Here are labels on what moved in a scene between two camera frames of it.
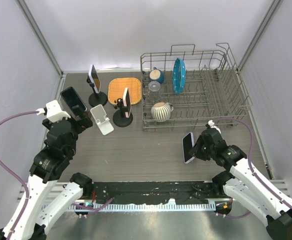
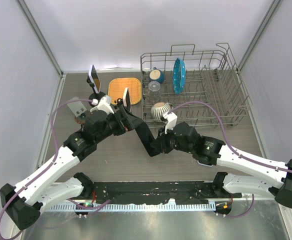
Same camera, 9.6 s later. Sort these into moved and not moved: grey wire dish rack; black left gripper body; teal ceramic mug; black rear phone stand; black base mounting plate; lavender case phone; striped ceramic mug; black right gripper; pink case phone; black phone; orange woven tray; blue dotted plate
Moved: black phone; black left gripper body; black right gripper; lavender case phone
Not moved: grey wire dish rack; striped ceramic mug; teal ceramic mug; black rear phone stand; orange woven tray; black base mounting plate; blue dotted plate; pink case phone
